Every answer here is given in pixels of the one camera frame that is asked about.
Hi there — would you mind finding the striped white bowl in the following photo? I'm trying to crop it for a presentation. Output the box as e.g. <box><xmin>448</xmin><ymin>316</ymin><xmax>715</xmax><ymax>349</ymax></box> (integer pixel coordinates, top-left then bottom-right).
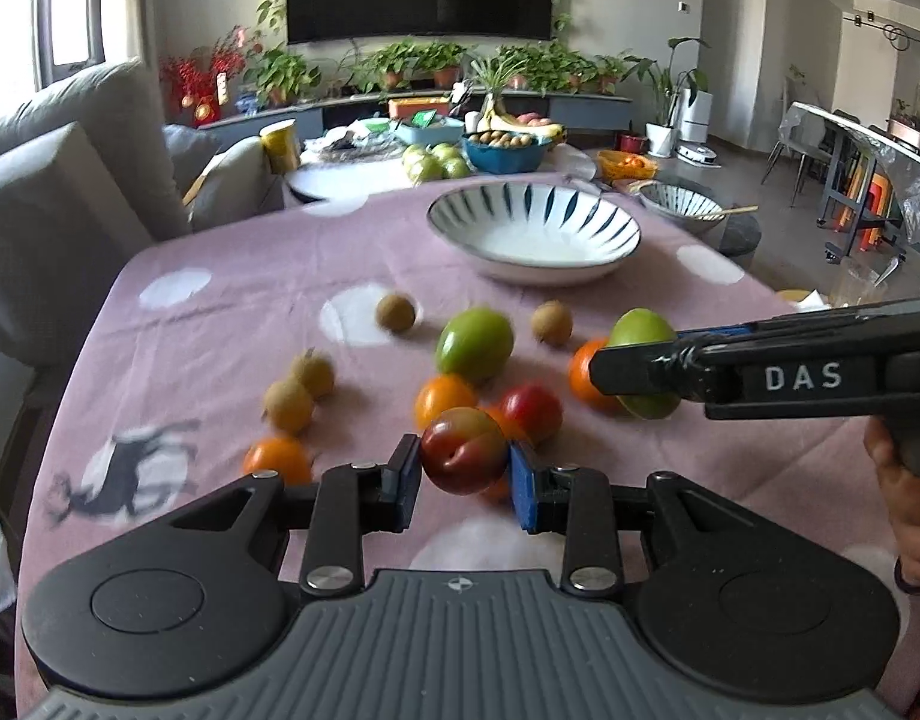
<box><xmin>426</xmin><ymin>181</ymin><xmax>642</xmax><ymax>286</ymax></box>

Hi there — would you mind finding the large orange front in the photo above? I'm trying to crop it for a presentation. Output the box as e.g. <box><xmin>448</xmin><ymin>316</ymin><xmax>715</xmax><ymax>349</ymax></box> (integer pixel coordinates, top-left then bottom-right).
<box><xmin>481</xmin><ymin>405</ymin><xmax>531</xmax><ymax>505</ymax></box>

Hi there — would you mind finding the grey sofa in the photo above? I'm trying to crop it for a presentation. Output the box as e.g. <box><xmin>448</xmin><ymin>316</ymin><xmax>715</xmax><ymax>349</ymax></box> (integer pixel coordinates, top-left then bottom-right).
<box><xmin>0</xmin><ymin>59</ymin><xmax>282</xmax><ymax>367</ymax></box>

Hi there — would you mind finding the blue bowl of kiwis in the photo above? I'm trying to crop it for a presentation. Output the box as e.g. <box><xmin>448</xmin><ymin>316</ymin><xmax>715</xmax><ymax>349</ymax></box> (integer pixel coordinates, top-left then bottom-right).
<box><xmin>462</xmin><ymin>130</ymin><xmax>553</xmax><ymax>176</ymax></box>

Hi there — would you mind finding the brown kiwi far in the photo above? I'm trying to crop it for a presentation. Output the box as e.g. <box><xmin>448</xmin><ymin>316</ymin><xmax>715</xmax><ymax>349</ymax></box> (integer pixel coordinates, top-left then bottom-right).
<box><xmin>374</xmin><ymin>293</ymin><xmax>416</xmax><ymax>335</ymax></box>

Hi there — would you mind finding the red flower decoration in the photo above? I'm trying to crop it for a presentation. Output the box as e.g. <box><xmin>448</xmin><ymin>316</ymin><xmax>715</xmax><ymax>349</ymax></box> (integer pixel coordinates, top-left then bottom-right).
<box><xmin>159</xmin><ymin>26</ymin><xmax>263</xmax><ymax>127</ymax></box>

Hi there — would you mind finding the white potted plant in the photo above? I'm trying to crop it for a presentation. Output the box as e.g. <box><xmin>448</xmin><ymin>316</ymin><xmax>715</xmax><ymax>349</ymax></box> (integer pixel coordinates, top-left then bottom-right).
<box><xmin>623</xmin><ymin>37</ymin><xmax>709</xmax><ymax>160</ymax></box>

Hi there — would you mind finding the brown kiwi left back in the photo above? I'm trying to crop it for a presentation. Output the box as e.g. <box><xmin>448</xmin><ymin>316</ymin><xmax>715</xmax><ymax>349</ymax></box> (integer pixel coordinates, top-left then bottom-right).
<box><xmin>289</xmin><ymin>349</ymin><xmax>336</xmax><ymax>401</ymax></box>

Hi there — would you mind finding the dining table with chairs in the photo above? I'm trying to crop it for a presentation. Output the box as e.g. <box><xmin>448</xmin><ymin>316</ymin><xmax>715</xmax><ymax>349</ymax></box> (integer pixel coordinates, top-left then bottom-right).
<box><xmin>768</xmin><ymin>101</ymin><xmax>920</xmax><ymax>263</ymax></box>

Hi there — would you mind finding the small orange middle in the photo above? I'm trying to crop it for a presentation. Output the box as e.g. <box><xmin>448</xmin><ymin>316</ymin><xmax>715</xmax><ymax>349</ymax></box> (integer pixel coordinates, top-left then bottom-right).
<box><xmin>413</xmin><ymin>374</ymin><xmax>478</xmax><ymax>433</ymax></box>

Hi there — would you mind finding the brown kiwi right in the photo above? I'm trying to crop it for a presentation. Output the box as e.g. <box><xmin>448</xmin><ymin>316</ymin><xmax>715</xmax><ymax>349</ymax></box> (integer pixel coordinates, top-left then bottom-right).
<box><xmin>530</xmin><ymin>301</ymin><xmax>574</xmax><ymax>346</ymax></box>

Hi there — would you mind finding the person's right hand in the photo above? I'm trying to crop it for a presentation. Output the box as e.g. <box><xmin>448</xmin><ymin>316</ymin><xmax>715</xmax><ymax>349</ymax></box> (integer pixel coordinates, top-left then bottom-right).
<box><xmin>864</xmin><ymin>418</ymin><xmax>920</xmax><ymax>589</ymax></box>

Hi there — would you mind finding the green red mango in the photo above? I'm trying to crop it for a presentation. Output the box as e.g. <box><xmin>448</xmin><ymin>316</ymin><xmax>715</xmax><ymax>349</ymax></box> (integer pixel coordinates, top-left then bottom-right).
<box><xmin>434</xmin><ymin>305</ymin><xmax>515</xmax><ymax>385</ymax></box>

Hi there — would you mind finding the brown kiwi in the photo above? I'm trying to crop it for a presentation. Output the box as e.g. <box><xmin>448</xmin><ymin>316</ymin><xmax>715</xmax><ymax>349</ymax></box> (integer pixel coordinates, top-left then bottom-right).
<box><xmin>289</xmin><ymin>349</ymin><xmax>336</xmax><ymax>401</ymax></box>
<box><xmin>263</xmin><ymin>379</ymin><xmax>315</xmax><ymax>436</ymax></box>
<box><xmin>530</xmin><ymin>301</ymin><xmax>574</xmax><ymax>346</ymax></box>
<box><xmin>374</xmin><ymin>293</ymin><xmax>416</xmax><ymax>335</ymax></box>

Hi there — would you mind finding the green apple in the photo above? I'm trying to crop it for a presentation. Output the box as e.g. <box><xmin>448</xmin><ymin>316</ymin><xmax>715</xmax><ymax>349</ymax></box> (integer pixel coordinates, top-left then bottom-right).
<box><xmin>606</xmin><ymin>307</ymin><xmax>680</xmax><ymax>419</ymax></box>

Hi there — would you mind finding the yellow can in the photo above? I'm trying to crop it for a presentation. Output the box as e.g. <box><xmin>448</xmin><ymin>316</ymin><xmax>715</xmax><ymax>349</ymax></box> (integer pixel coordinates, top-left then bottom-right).
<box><xmin>258</xmin><ymin>119</ymin><xmax>300</xmax><ymax>176</ymax></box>

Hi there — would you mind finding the small striped bowl with spoon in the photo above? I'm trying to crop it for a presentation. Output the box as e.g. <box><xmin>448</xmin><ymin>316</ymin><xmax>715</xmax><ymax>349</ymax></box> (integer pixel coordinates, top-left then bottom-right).
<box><xmin>639</xmin><ymin>181</ymin><xmax>759</xmax><ymax>223</ymax></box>

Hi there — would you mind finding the green apples pile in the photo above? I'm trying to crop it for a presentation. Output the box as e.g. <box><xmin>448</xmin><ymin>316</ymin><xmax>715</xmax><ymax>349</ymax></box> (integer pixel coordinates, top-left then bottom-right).
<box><xmin>401</xmin><ymin>143</ymin><xmax>471</xmax><ymax>185</ymax></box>

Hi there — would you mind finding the pink dotted tablecloth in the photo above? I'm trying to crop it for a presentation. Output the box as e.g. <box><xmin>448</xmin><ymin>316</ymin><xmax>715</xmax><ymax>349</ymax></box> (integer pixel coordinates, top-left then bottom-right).
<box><xmin>13</xmin><ymin>170</ymin><xmax>919</xmax><ymax>717</ymax></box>

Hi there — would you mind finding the orange left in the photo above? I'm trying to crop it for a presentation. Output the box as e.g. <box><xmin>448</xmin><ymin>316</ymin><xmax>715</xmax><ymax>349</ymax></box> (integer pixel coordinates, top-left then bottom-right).
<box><xmin>242</xmin><ymin>436</ymin><xmax>312</xmax><ymax>486</ymax></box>

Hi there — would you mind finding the orange right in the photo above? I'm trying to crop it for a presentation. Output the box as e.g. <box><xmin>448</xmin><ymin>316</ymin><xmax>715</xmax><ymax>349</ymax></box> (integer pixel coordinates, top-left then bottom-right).
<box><xmin>567</xmin><ymin>337</ymin><xmax>624</xmax><ymax>415</ymax></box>

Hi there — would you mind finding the brown kiwi left front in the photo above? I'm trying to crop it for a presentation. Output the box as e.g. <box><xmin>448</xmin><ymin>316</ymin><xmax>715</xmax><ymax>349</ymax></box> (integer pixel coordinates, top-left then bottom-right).
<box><xmin>263</xmin><ymin>379</ymin><xmax>315</xmax><ymax>436</ymax></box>

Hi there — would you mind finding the orange bowl of tangerines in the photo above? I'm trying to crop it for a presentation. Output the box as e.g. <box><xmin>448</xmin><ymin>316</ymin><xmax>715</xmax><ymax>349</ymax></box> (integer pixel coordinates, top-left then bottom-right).
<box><xmin>597</xmin><ymin>149</ymin><xmax>659</xmax><ymax>182</ymax></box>

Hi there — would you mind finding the banana bunch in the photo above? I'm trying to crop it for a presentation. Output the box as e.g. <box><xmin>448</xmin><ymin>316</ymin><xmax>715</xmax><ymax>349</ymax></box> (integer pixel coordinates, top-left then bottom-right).
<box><xmin>476</xmin><ymin>93</ymin><xmax>566</xmax><ymax>143</ymax></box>

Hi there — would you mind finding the grey tv cabinet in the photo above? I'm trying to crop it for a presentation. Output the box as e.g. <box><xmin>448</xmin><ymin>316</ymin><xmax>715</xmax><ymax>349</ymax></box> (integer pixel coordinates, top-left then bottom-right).
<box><xmin>196</xmin><ymin>88</ymin><xmax>635</xmax><ymax>152</ymax></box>

